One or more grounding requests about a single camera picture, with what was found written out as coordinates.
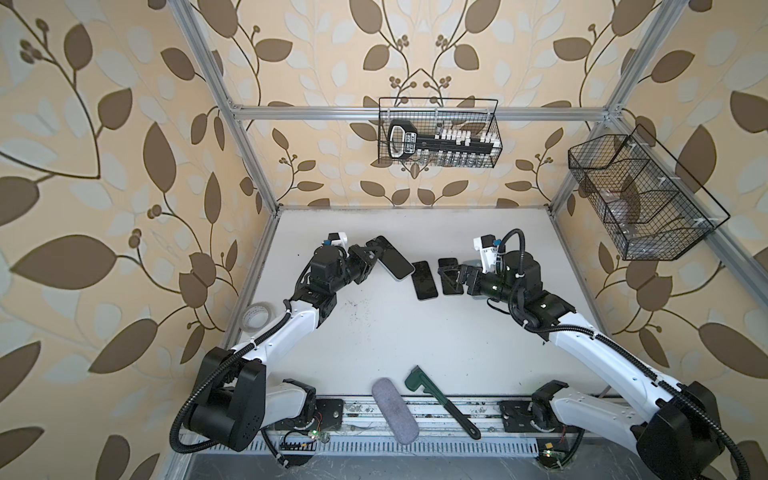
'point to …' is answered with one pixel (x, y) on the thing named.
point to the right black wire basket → (646, 217)
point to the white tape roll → (257, 316)
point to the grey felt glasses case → (395, 411)
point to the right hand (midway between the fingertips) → (449, 274)
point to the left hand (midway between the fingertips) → (384, 246)
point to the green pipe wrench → (418, 378)
